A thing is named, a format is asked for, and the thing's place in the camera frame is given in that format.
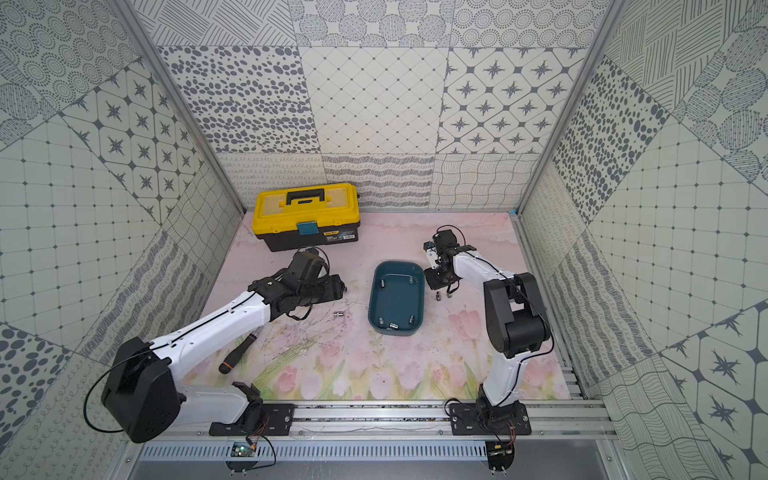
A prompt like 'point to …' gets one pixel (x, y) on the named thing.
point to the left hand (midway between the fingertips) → (335, 282)
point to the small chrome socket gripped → (438, 297)
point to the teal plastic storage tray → (396, 298)
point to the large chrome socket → (449, 296)
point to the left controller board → (241, 449)
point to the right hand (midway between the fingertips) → (439, 283)
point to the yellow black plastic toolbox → (291, 218)
